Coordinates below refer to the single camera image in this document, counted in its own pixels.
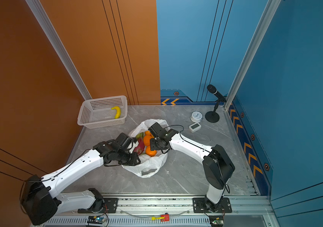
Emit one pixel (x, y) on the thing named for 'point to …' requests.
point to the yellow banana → (118, 111)
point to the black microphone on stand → (213, 117)
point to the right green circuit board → (216, 220)
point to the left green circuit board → (96, 220)
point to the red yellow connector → (164, 217)
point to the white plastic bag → (148, 166)
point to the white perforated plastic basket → (103, 111)
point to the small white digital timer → (194, 127)
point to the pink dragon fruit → (139, 149)
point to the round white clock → (196, 117)
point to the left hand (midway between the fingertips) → (140, 160)
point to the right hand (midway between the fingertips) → (152, 146)
